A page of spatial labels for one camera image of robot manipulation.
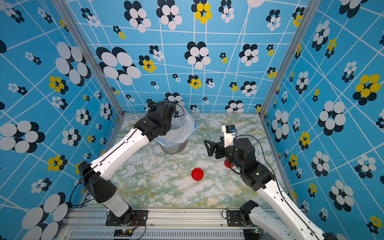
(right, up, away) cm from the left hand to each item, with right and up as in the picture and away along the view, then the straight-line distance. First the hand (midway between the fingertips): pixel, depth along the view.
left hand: (149, 103), depth 72 cm
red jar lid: (+42, -34, +21) cm, 58 cm away
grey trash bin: (+9, -25, +20) cm, 34 cm away
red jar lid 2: (+24, -39, +15) cm, 48 cm away
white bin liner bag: (+16, -12, +6) cm, 21 cm away
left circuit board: (-13, -63, +1) cm, 64 cm away
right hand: (+32, -17, -3) cm, 36 cm away
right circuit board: (+53, -61, -2) cm, 80 cm away
